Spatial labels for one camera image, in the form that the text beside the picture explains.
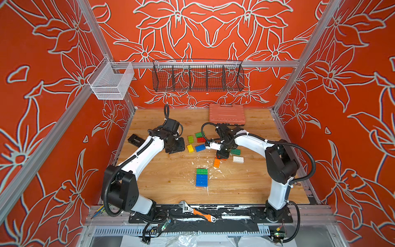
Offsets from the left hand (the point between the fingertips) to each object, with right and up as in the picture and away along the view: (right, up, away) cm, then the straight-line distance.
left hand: (183, 147), depth 84 cm
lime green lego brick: (+4, +2, +16) cm, 17 cm away
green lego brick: (+11, -14, -1) cm, 17 cm away
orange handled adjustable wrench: (+3, -30, -10) cm, 31 cm away
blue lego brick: (+10, -16, -2) cm, 20 cm away
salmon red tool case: (+32, +20, +27) cm, 47 cm away
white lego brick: (+33, -8, +6) cm, 34 cm away
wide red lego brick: (+24, -9, +5) cm, 26 cm away
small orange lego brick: (+20, -11, +6) cm, 23 cm away
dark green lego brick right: (+33, -5, +11) cm, 35 cm away
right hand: (+21, -4, +8) cm, 23 cm away
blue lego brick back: (+10, -2, +11) cm, 15 cm away
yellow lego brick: (+4, -3, +11) cm, 12 cm away
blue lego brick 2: (+10, -18, -4) cm, 21 cm away
